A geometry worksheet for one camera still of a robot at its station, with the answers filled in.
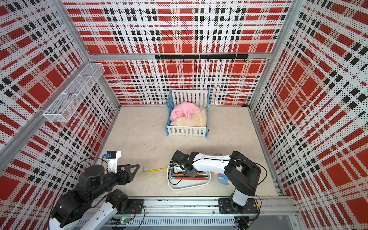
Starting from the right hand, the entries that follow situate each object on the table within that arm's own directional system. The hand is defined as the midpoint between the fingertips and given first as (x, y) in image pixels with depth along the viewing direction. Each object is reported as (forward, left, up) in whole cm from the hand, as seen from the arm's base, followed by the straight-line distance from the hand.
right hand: (193, 164), depth 87 cm
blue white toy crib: (+46, -6, +12) cm, 48 cm away
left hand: (-8, +27, +19) cm, 33 cm away
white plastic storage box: (-9, +10, -1) cm, 14 cm away
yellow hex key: (-3, +25, -2) cm, 25 cm away
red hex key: (-9, +4, +3) cm, 10 cm away
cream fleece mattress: (+31, -3, +6) cm, 32 cm away
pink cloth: (+33, +6, +14) cm, 36 cm away
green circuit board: (-28, +36, 0) cm, 46 cm away
